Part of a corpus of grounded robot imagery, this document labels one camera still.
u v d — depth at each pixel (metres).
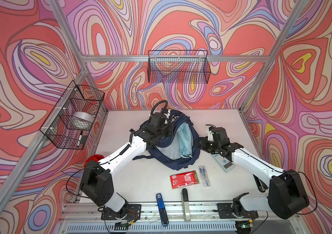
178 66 0.96
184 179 0.84
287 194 0.41
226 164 0.88
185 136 0.89
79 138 0.72
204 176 0.84
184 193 0.75
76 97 0.81
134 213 0.72
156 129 0.61
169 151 0.90
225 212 0.72
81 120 0.71
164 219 0.73
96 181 0.42
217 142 0.67
